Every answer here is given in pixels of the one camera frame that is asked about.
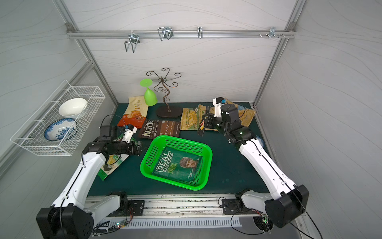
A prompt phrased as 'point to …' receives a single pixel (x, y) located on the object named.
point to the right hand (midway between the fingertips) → (202, 115)
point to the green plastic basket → (155, 143)
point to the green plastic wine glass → (150, 98)
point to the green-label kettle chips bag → (191, 118)
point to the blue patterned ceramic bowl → (60, 129)
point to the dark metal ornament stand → (165, 111)
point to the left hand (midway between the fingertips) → (140, 146)
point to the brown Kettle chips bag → (152, 128)
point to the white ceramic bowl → (73, 107)
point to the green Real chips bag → (177, 164)
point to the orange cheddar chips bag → (136, 111)
